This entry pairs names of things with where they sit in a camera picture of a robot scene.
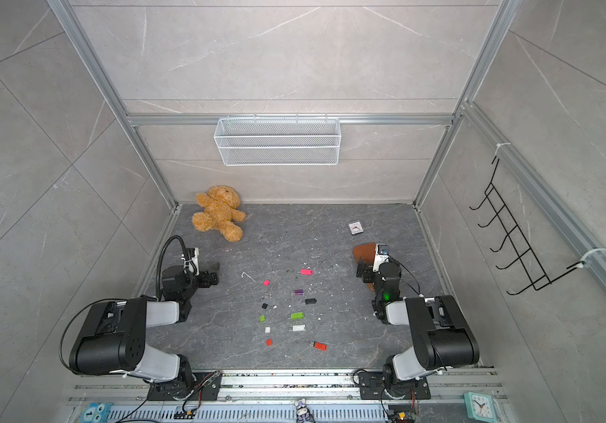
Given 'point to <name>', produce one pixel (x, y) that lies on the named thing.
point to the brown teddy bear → (219, 203)
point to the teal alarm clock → (482, 407)
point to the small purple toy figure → (304, 415)
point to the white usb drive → (299, 328)
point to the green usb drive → (297, 315)
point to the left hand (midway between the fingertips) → (207, 260)
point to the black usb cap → (264, 306)
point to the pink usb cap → (266, 282)
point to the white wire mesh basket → (277, 142)
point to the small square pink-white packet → (356, 228)
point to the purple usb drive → (299, 292)
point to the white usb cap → (267, 330)
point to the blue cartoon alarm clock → (97, 412)
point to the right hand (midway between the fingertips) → (378, 257)
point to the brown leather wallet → (367, 253)
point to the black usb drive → (310, 300)
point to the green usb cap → (262, 318)
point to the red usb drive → (321, 346)
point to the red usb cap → (269, 342)
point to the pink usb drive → (306, 271)
